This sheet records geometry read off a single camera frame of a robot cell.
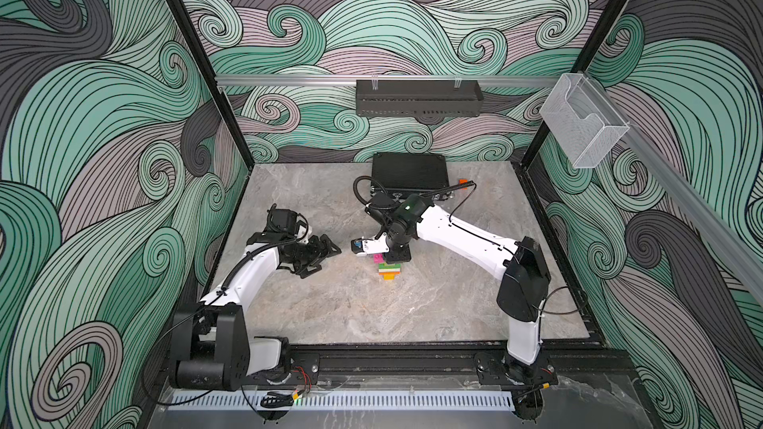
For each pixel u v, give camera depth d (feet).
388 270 2.75
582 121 2.56
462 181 3.76
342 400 2.29
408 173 3.71
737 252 1.68
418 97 3.15
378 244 2.34
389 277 2.93
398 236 2.28
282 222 2.25
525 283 1.50
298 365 2.39
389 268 2.71
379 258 2.42
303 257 2.35
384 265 2.67
